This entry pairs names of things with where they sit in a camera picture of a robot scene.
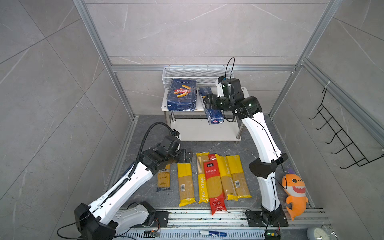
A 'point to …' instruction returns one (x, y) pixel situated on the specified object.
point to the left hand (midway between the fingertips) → (185, 150)
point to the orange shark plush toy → (294, 185)
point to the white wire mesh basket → (206, 76)
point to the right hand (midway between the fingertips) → (209, 99)
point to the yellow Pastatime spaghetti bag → (203, 196)
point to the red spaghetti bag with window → (216, 197)
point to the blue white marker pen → (212, 233)
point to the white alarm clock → (325, 232)
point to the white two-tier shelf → (193, 126)
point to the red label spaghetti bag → (212, 157)
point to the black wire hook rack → (359, 159)
